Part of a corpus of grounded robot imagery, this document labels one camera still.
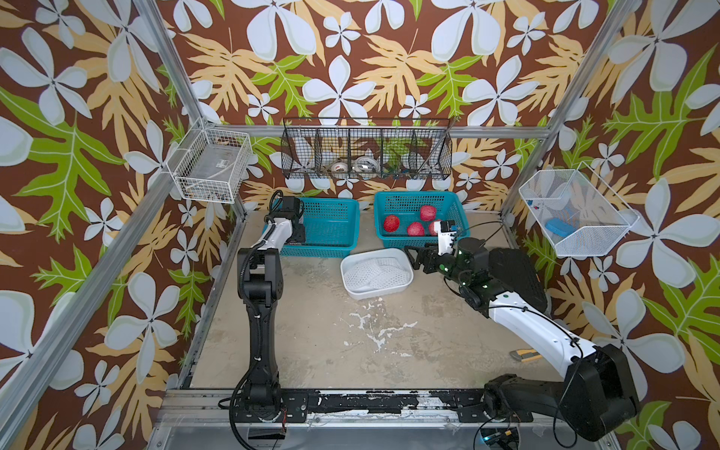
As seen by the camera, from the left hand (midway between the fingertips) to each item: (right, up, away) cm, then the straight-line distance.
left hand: (291, 231), depth 108 cm
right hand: (+43, -5, -28) cm, 51 cm away
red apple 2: (+49, +1, -1) cm, 49 cm away
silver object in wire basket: (+30, +24, -10) cm, 39 cm away
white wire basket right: (+93, +9, -28) cm, 97 cm away
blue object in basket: (+85, 0, -28) cm, 90 cm away
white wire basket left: (-20, +20, -22) cm, 36 cm away
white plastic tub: (+24, -11, -9) cm, 28 cm away
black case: (+81, -14, -12) cm, 83 cm away
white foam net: (+33, -15, -18) cm, 40 cm away
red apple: (+40, +3, +2) cm, 40 cm away
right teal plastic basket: (+47, +5, +11) cm, 49 cm away
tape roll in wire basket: (+20, +22, -12) cm, 32 cm away
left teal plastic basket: (+16, +1, +7) cm, 17 cm away
